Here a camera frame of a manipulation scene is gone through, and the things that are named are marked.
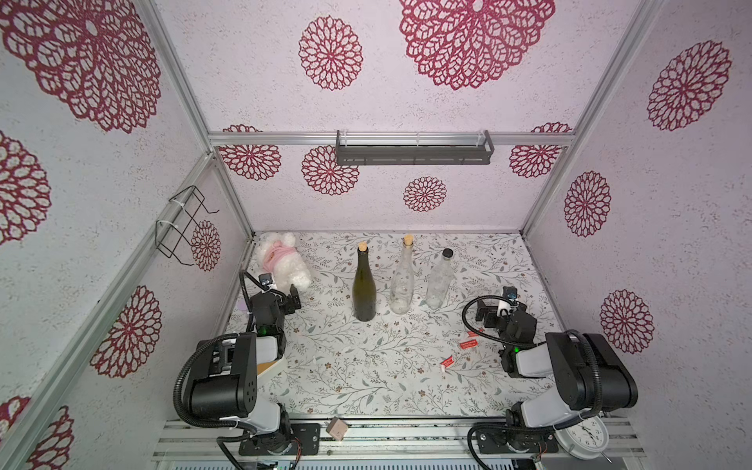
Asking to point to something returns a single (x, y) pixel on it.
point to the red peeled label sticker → (469, 344)
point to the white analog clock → (584, 440)
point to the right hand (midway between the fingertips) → (495, 294)
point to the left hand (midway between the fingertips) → (278, 289)
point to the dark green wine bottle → (364, 289)
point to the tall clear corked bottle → (402, 282)
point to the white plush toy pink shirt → (282, 259)
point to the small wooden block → (337, 428)
